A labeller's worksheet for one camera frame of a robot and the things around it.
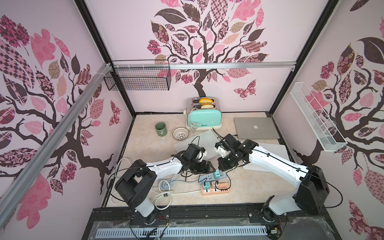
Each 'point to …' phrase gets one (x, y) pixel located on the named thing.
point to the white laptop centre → (208, 140)
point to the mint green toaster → (206, 118)
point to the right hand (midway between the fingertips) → (220, 169)
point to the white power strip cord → (159, 194)
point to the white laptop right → (278, 150)
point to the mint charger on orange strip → (207, 185)
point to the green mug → (161, 129)
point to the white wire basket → (325, 130)
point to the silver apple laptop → (255, 128)
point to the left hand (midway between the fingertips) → (209, 174)
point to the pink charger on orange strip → (213, 183)
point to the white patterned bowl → (180, 133)
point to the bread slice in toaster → (205, 101)
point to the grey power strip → (209, 178)
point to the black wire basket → (140, 79)
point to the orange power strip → (223, 189)
